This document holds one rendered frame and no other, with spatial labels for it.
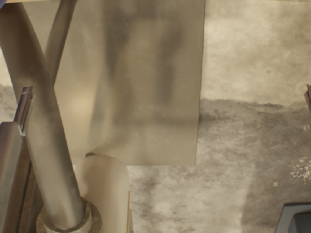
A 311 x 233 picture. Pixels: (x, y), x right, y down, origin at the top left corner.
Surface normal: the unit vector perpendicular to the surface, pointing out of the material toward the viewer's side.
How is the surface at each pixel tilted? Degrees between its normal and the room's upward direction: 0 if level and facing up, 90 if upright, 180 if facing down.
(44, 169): 29
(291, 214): 0
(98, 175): 90
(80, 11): 0
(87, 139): 0
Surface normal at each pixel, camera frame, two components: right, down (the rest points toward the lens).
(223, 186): 0.00, 0.69
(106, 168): 0.28, -0.69
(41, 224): -0.26, -0.67
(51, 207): -0.25, 0.61
